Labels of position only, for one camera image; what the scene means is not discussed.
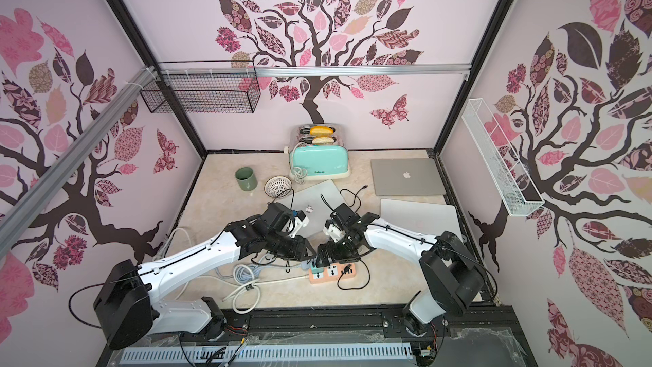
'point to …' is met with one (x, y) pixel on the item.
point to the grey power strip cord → (247, 273)
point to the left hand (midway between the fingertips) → (309, 261)
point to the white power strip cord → (240, 289)
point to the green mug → (246, 178)
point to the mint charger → (317, 270)
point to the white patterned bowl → (278, 186)
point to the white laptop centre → (317, 201)
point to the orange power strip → (333, 272)
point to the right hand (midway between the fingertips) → (330, 266)
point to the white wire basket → (506, 177)
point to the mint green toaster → (318, 151)
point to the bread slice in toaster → (321, 130)
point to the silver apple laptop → (407, 177)
